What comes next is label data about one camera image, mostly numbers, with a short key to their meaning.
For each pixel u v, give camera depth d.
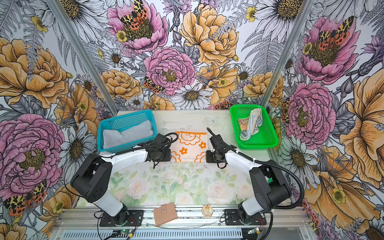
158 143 0.73
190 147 1.00
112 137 1.02
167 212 0.75
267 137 1.02
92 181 0.45
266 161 0.49
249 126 1.05
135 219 0.73
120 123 1.08
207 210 0.76
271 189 0.44
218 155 0.68
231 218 0.74
